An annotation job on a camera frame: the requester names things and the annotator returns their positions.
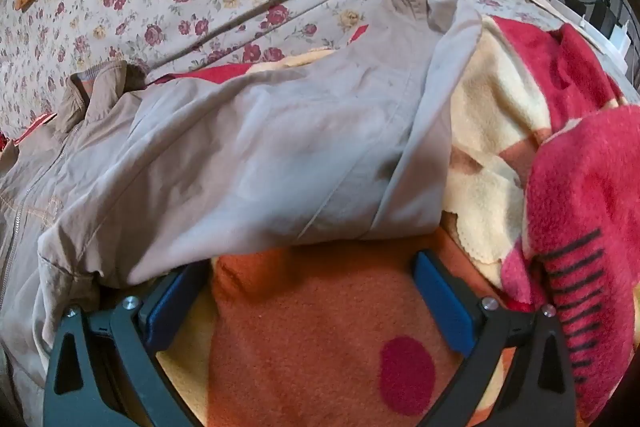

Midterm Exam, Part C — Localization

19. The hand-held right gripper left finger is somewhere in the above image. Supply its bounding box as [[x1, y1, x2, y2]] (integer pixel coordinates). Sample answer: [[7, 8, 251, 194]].
[[42, 259, 213, 427]]

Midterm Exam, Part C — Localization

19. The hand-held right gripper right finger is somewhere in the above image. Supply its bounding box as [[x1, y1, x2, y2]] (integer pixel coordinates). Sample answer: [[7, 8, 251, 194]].
[[412, 251, 583, 427]]

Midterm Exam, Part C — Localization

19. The black power adapter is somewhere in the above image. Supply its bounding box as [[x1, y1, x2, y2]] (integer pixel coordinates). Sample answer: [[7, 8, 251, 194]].
[[592, 0, 623, 38]]

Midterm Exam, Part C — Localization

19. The white charger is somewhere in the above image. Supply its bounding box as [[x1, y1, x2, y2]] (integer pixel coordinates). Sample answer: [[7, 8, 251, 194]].
[[607, 19, 636, 58]]

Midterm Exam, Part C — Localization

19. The orange red printed fleece blanket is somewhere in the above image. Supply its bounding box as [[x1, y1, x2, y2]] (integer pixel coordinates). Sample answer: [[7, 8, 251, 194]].
[[0, 14, 640, 427]]

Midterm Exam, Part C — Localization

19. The beige zip jacket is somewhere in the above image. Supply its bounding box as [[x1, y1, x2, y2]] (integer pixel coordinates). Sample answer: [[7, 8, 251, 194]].
[[0, 0, 483, 427]]

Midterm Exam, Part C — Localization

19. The white power strip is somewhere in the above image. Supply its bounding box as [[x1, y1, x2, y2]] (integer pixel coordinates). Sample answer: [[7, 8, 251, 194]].
[[530, 0, 631, 68]]

